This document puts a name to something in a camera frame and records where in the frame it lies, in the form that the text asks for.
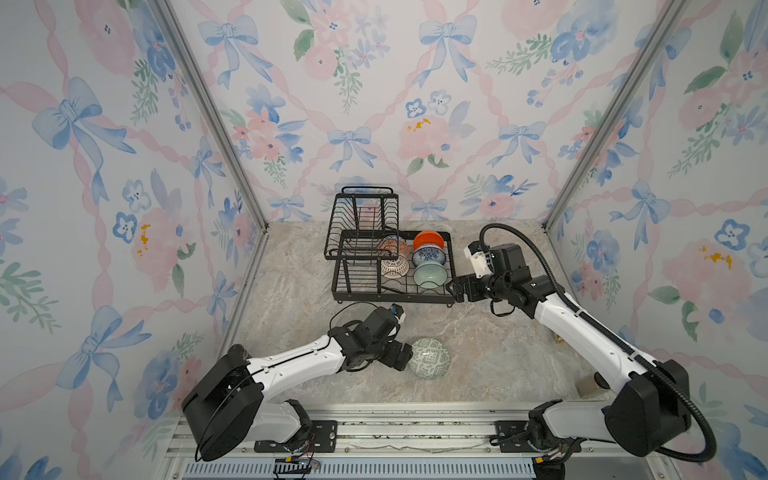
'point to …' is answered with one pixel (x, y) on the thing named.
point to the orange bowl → (428, 237)
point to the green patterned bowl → (430, 359)
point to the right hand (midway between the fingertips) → (460, 280)
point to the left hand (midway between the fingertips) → (400, 346)
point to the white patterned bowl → (396, 268)
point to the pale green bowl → (429, 275)
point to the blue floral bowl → (429, 254)
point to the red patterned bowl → (393, 245)
